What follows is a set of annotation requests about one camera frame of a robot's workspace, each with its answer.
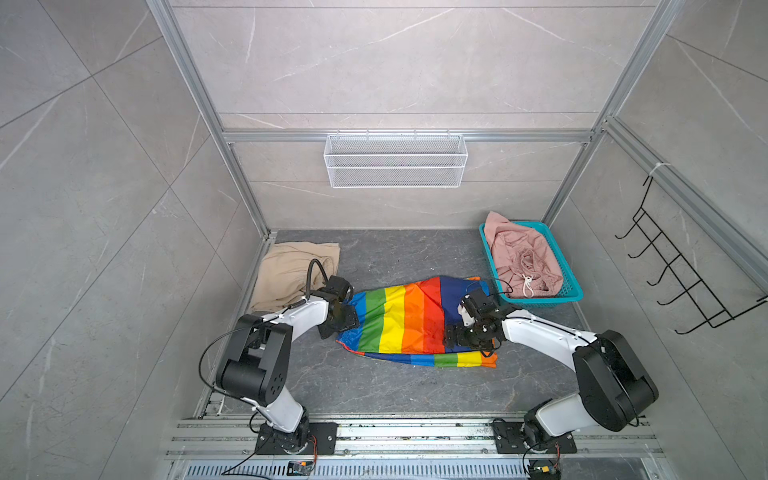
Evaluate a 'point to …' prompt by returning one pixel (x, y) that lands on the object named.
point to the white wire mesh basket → (395, 160)
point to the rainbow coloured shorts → (407, 320)
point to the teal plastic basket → (571, 290)
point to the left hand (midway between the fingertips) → (346, 319)
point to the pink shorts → (524, 261)
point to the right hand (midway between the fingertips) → (456, 339)
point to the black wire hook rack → (699, 294)
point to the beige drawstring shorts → (291, 270)
